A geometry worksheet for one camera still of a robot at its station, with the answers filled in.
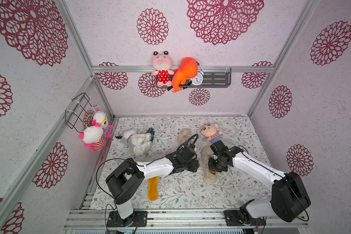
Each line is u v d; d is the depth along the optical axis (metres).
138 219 0.73
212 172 0.81
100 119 0.94
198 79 0.90
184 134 1.05
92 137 0.84
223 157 0.62
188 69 0.85
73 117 0.75
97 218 0.75
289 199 0.42
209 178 0.82
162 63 0.82
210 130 1.03
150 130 1.00
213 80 0.95
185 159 0.68
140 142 0.87
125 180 0.47
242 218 0.66
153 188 0.82
